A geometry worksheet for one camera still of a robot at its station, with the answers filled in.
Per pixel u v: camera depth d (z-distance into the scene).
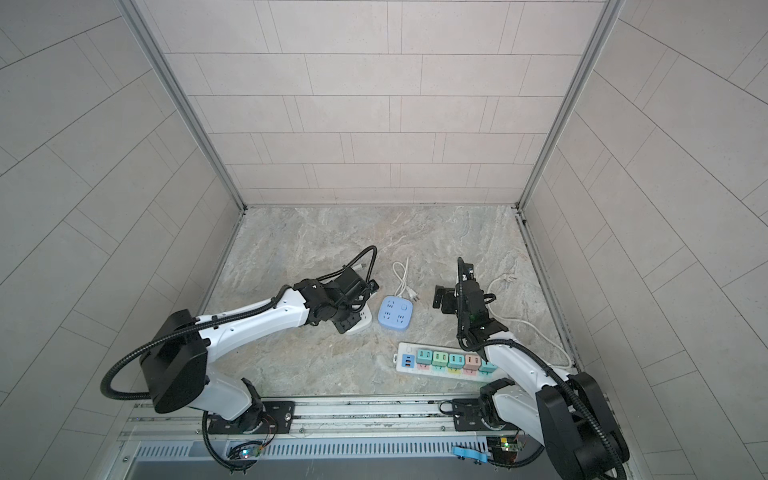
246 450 0.65
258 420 0.65
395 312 0.87
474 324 0.65
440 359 0.74
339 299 0.62
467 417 0.71
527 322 0.83
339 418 0.72
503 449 0.68
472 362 0.74
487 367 0.74
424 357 0.75
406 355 0.79
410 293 0.91
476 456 0.65
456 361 0.74
